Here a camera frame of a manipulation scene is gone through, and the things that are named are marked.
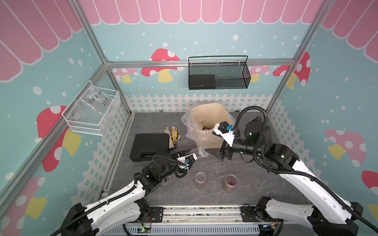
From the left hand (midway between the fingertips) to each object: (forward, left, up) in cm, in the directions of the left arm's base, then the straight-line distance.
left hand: (191, 155), depth 75 cm
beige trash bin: (+29, -8, -2) cm, 30 cm away
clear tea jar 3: (-8, -22, -15) cm, 28 cm away
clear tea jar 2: (-9, -5, -9) cm, 13 cm away
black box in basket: (+40, -7, +17) cm, 44 cm away
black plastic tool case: (+13, +30, -13) cm, 35 cm away
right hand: (-2, -8, +17) cm, 20 cm away
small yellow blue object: (+53, +28, -21) cm, 63 cm away
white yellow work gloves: (+24, +13, -17) cm, 32 cm away
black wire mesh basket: (+51, -18, +17) cm, 57 cm away
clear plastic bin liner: (+21, +3, +5) cm, 21 cm away
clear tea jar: (-4, -5, +11) cm, 12 cm away
